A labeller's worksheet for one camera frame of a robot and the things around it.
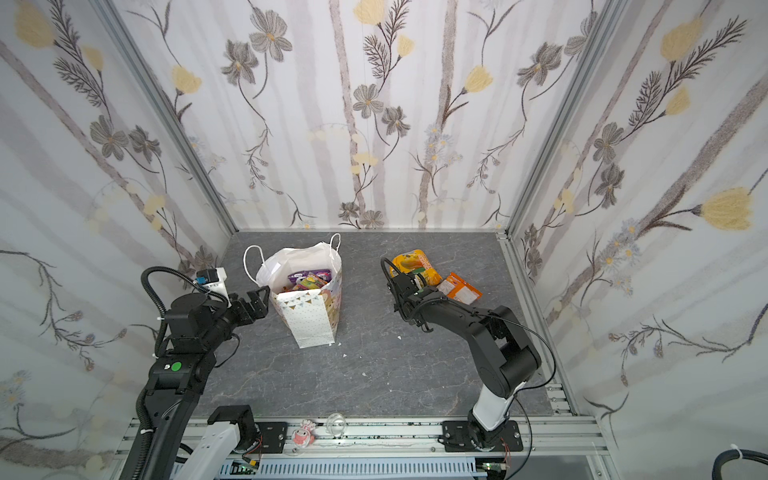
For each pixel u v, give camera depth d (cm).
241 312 64
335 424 77
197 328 52
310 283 87
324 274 91
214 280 62
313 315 79
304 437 72
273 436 74
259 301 66
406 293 73
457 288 101
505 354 47
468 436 66
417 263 103
